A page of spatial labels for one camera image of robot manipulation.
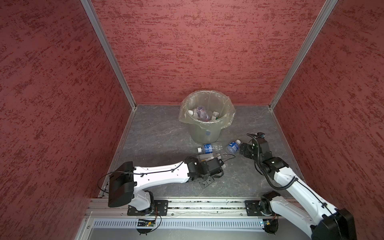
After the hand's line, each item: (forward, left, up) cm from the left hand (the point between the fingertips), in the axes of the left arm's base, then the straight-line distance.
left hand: (203, 178), depth 75 cm
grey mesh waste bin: (+24, 0, +4) cm, 25 cm away
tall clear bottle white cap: (+36, 0, +9) cm, 37 cm away
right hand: (+15, -25, +2) cm, 29 cm away
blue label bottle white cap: (+20, -19, -3) cm, 28 cm away
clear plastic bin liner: (+46, -3, +5) cm, 46 cm away
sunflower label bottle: (+40, -8, +5) cm, 41 cm away
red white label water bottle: (+34, +5, +12) cm, 37 cm away
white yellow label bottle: (+15, -1, -8) cm, 17 cm away
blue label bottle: (+19, -3, -3) cm, 19 cm away
